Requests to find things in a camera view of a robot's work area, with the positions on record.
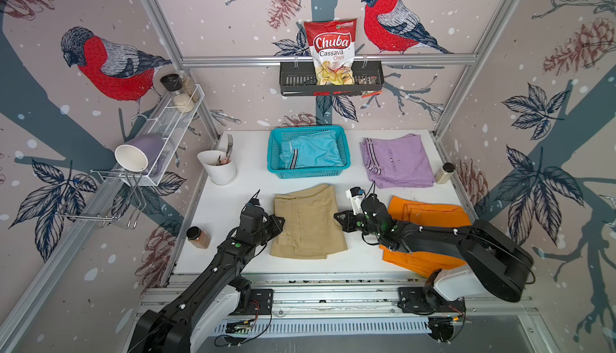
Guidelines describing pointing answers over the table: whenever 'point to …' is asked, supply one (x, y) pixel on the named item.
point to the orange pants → (425, 264)
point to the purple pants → (400, 161)
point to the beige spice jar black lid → (443, 175)
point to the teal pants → (317, 150)
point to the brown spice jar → (198, 237)
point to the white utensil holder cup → (218, 164)
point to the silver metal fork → (230, 145)
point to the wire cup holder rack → (107, 197)
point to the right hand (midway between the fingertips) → (334, 214)
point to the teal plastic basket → (278, 134)
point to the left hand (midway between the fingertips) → (288, 214)
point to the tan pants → (310, 229)
